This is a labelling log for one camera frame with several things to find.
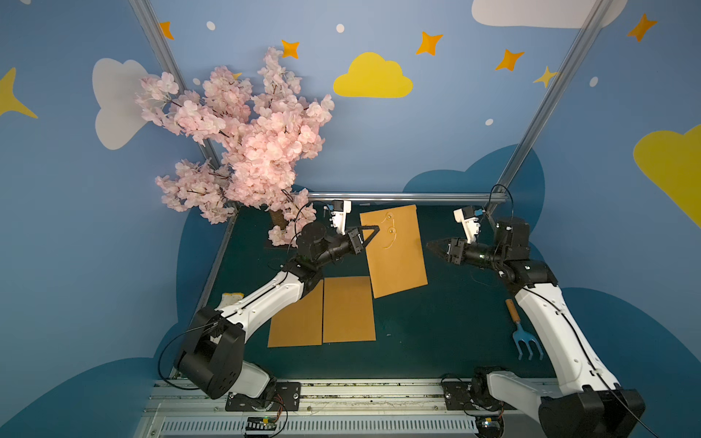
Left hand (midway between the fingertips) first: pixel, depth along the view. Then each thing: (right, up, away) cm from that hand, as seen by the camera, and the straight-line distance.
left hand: (381, 226), depth 72 cm
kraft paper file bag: (+4, -7, +2) cm, 8 cm away
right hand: (+15, -5, +1) cm, 16 cm away
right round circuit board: (+30, -55, +2) cm, 62 cm away
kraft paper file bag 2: (-9, -28, +19) cm, 35 cm away
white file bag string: (+3, -1, +2) cm, 4 cm away
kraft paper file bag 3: (-25, -32, +17) cm, 44 cm away
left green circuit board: (-33, -54, +1) cm, 63 cm away
